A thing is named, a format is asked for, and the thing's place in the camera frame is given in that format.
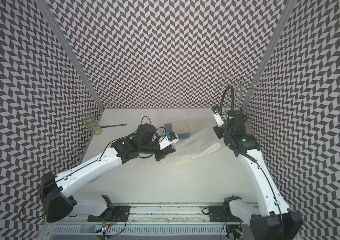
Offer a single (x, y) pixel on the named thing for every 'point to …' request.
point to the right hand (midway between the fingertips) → (223, 123)
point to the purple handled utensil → (113, 125)
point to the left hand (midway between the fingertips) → (171, 151)
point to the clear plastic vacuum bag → (197, 139)
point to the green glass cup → (92, 124)
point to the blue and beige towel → (180, 129)
